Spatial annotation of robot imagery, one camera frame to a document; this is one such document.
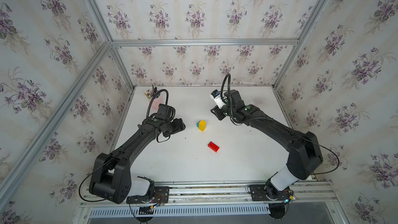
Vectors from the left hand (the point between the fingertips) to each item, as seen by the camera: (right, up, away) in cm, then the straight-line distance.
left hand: (182, 128), depth 85 cm
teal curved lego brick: (+9, +1, +8) cm, 12 cm away
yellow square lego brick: (+11, +1, +6) cm, 13 cm away
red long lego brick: (+18, -11, +3) cm, 21 cm away
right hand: (+19, +12, 0) cm, 23 cm away
